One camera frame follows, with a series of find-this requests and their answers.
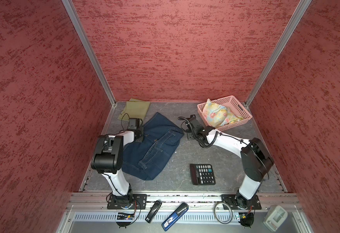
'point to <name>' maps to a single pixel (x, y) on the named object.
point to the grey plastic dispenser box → (275, 217)
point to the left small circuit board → (123, 216)
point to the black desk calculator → (202, 174)
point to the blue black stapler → (168, 223)
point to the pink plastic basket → (230, 102)
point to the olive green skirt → (136, 108)
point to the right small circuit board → (246, 219)
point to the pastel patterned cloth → (215, 115)
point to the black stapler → (153, 211)
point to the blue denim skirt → (148, 158)
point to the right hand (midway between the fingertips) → (192, 134)
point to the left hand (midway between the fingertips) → (144, 133)
